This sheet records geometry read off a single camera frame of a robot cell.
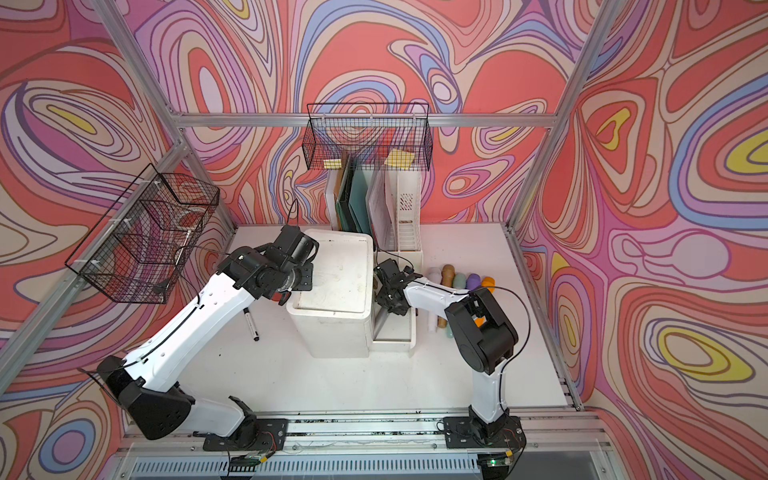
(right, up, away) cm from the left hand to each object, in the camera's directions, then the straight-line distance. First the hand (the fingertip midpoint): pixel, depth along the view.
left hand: (307, 276), depth 75 cm
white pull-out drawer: (+24, -18, +13) cm, 33 cm away
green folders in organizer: (+10, +20, +12) cm, 25 cm away
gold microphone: (+41, -3, +26) cm, 49 cm away
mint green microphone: (+45, -4, +24) cm, 51 cm away
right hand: (+20, -13, +21) cm, 31 cm away
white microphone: (+37, -1, +27) cm, 46 cm away
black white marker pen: (-20, -20, +15) cm, 32 cm away
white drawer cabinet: (+8, -9, -7) cm, 14 cm away
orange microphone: (+55, -4, +23) cm, 60 cm away
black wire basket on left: (-44, +6, 0) cm, 44 cm away
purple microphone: (+49, -4, +24) cm, 55 cm away
